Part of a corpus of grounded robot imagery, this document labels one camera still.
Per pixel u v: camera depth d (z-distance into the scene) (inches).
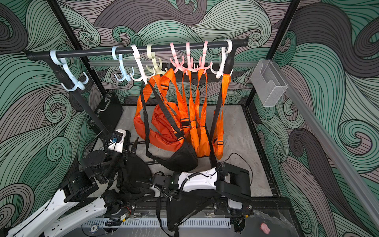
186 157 28.4
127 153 22.0
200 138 29.2
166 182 23.6
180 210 28.7
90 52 16.3
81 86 18.3
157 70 20.3
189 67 20.3
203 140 29.5
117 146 20.9
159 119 29.8
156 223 27.4
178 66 20.4
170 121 23.2
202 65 20.5
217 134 26.1
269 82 30.7
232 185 16.6
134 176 32.1
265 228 25.9
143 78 20.0
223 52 19.2
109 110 35.9
